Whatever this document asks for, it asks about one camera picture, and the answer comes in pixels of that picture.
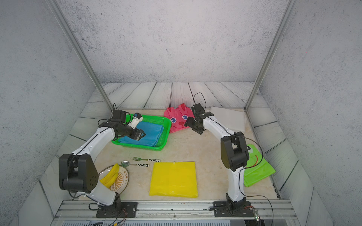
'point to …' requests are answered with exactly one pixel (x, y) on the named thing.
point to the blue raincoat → (153, 132)
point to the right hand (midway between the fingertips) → (190, 126)
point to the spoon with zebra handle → (127, 163)
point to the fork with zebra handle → (139, 159)
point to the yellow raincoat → (174, 179)
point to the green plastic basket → (165, 121)
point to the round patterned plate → (121, 182)
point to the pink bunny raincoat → (178, 117)
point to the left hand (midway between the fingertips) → (141, 131)
